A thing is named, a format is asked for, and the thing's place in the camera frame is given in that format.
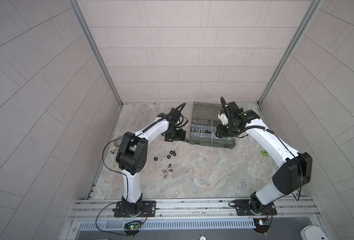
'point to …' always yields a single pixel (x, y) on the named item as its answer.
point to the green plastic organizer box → (204, 123)
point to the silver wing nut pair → (165, 171)
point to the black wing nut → (187, 140)
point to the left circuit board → (132, 227)
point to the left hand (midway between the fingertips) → (183, 137)
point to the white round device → (312, 232)
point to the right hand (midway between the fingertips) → (218, 134)
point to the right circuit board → (262, 225)
